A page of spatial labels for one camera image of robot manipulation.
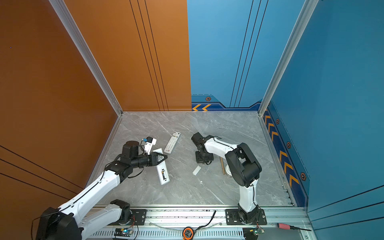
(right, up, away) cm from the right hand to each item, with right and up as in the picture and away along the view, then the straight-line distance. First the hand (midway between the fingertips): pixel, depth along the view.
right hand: (201, 161), depth 93 cm
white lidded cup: (+15, -2, -12) cm, 19 cm away
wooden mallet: (+13, +1, 0) cm, 13 cm away
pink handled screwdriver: (+39, -25, -23) cm, 51 cm away
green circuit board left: (-36, -28, -23) cm, 51 cm away
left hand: (-18, +7, -15) cm, 25 cm away
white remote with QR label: (-20, +1, -18) cm, 27 cm away
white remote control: (-19, +12, +6) cm, 23 cm away
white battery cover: (-2, -4, -4) cm, 6 cm away
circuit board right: (+23, -28, -24) cm, 44 cm away
